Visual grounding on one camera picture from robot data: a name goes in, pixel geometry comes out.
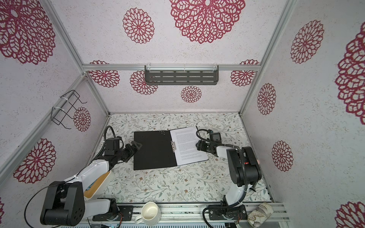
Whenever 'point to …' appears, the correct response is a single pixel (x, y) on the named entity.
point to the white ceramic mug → (150, 214)
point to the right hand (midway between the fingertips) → (200, 144)
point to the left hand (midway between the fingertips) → (139, 151)
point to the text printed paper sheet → (189, 148)
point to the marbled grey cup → (256, 218)
